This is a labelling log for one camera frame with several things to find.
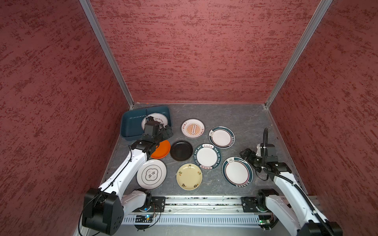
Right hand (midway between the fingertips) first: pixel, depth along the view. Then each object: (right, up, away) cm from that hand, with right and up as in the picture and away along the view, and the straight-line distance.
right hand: (243, 159), depth 84 cm
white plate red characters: (-57, +25, +27) cm, 68 cm away
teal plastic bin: (-75, +22, +22) cm, 81 cm away
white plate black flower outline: (-54, -8, 0) cm, 54 cm away
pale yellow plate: (-31, -9, -1) cm, 33 cm away
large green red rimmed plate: (-3, -8, +2) cm, 9 cm away
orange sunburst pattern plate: (-29, +17, +21) cm, 40 cm away
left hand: (-46, +15, 0) cm, 48 cm away
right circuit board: (+6, -26, -13) cm, 30 cm away
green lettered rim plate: (-20, 0, +8) cm, 22 cm away
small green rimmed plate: (-9, +11, +17) cm, 22 cm away
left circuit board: (-54, -26, -13) cm, 61 cm away
